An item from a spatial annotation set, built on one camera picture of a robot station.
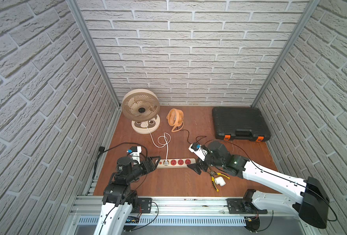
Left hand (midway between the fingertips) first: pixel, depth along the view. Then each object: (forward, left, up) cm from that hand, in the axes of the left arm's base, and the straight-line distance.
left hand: (154, 156), depth 74 cm
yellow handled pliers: (-5, -33, -14) cm, 36 cm away
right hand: (+1, -21, -2) cm, 21 cm away
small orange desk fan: (+31, -11, -4) cm, 33 cm away
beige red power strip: (+2, -12, -13) cm, 18 cm away
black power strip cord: (+13, +38, -18) cm, 44 cm away
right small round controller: (-28, -49, -15) cm, 58 cm away
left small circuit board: (-26, +10, -17) cm, 32 cm away
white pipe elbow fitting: (-8, -37, -14) cm, 40 cm away
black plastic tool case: (+30, -58, -10) cm, 66 cm away
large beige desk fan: (+29, +9, +8) cm, 31 cm away
